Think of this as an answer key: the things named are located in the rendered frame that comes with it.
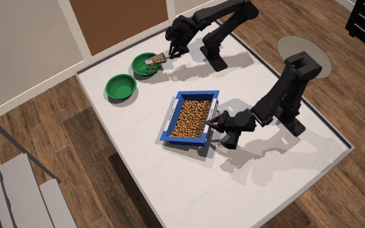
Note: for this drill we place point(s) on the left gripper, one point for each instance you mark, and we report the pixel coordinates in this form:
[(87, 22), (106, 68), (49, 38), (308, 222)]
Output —
[(220, 120)]

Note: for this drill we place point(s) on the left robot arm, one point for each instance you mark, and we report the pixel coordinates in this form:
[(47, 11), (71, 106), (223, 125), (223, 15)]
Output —
[(282, 101)]

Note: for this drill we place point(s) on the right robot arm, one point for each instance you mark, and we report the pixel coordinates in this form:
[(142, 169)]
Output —
[(203, 18)]

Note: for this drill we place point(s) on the blue dog food box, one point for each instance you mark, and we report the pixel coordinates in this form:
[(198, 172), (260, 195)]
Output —
[(175, 113)]

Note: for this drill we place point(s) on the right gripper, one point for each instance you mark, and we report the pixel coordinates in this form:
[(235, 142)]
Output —
[(180, 49)]

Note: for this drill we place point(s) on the green bowl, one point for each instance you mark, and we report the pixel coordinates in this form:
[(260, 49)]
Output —
[(139, 66), (121, 86)]

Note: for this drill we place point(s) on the dark grey table edge lip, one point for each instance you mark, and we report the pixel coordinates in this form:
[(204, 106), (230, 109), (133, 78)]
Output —
[(267, 65)]

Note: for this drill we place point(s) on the grey scoop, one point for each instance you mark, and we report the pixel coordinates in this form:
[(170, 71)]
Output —
[(150, 61)]

